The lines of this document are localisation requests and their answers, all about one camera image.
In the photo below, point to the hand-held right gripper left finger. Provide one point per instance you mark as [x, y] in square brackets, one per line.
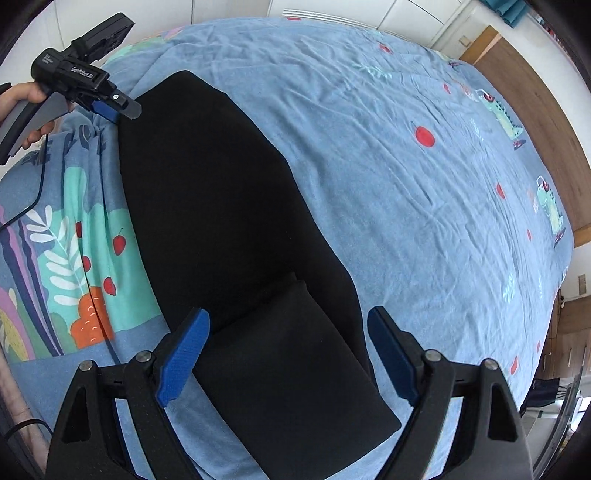
[182, 353]

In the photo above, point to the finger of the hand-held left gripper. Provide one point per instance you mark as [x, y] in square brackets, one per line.
[127, 107]
[106, 112]

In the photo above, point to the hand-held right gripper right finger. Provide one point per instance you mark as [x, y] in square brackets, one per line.
[392, 355]

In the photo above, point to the black pants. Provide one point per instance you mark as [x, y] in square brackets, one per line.
[221, 207]

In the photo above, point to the person's left hand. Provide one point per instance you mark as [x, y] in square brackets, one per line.
[25, 92]

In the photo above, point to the black bag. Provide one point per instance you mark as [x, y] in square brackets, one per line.
[547, 394]

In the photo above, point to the blue printed bed sheet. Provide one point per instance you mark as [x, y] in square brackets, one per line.
[392, 184]

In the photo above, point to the wooden dresser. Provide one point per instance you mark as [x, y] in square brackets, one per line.
[572, 337]

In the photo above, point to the white wardrobe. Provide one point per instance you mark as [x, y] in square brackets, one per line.
[369, 11]

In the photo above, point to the wooden headboard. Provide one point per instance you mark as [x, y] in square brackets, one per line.
[540, 101]

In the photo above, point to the teal curtain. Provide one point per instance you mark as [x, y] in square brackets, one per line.
[505, 10]

